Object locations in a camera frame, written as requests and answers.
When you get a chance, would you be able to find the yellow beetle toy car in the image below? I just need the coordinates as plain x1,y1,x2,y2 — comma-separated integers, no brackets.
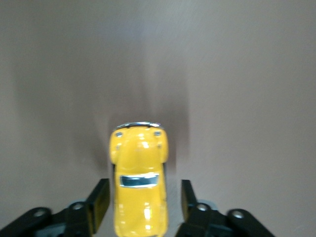
109,121,170,237

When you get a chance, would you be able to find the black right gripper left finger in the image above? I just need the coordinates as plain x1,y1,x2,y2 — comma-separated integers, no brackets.
0,179,111,237

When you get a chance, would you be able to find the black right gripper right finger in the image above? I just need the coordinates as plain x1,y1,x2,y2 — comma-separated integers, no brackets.
172,179,282,237

